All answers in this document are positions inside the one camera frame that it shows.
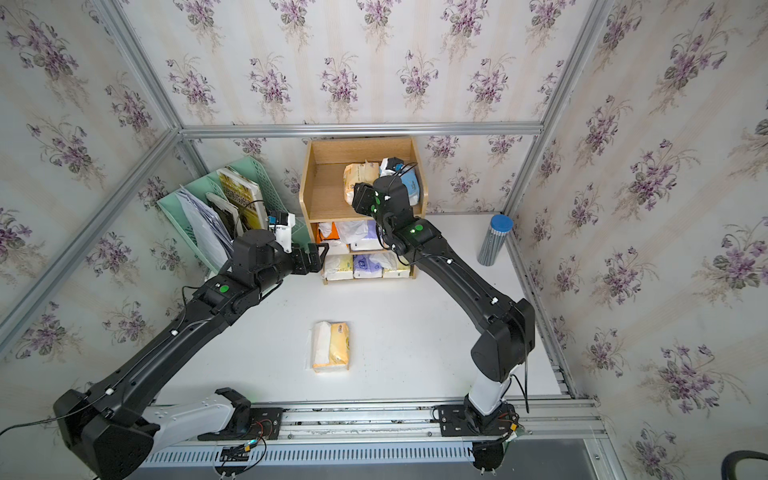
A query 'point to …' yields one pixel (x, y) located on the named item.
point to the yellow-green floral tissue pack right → (402, 271)
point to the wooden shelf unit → (357, 253)
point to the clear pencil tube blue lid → (499, 229)
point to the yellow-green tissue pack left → (339, 267)
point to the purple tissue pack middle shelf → (363, 235)
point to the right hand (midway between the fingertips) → (365, 187)
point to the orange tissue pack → (333, 234)
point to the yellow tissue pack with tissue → (330, 346)
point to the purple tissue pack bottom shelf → (365, 267)
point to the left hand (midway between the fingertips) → (317, 246)
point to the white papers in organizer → (210, 231)
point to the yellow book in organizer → (247, 196)
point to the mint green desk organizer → (249, 169)
